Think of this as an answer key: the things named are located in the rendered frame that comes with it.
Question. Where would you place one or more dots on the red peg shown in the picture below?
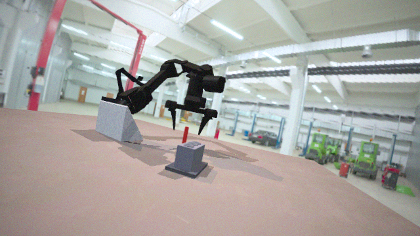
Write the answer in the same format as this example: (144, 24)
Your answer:
(185, 134)

